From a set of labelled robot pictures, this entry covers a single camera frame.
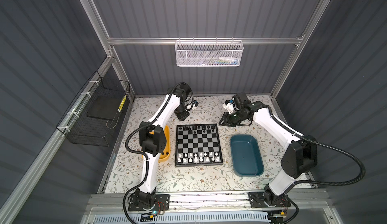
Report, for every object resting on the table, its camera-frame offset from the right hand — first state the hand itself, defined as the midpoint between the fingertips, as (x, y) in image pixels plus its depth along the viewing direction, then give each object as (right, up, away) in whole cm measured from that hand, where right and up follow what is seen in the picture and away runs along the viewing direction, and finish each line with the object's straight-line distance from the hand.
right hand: (222, 124), depth 84 cm
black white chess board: (-14, -14, +9) cm, 21 cm away
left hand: (-25, +5, +9) cm, 27 cm away
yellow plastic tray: (-33, -18, +5) cm, 38 cm away
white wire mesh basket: (-4, +55, +40) cm, 68 cm away
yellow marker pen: (-54, +11, -4) cm, 56 cm away
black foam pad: (-60, +9, -10) cm, 61 cm away
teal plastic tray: (+15, -19, +4) cm, 25 cm away
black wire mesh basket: (-65, +3, -11) cm, 66 cm away
